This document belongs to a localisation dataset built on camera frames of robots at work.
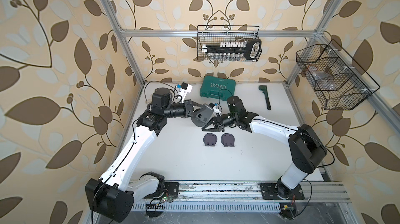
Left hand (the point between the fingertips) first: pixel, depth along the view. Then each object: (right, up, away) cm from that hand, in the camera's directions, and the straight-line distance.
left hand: (202, 105), depth 64 cm
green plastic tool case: (+10, +11, +48) cm, 50 cm away
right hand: (0, -12, +9) cm, 15 cm away
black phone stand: (0, -5, +1) cm, 5 cm away
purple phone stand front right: (+14, -22, +27) cm, 38 cm away
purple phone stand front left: (+4, -21, +26) cm, 34 cm away
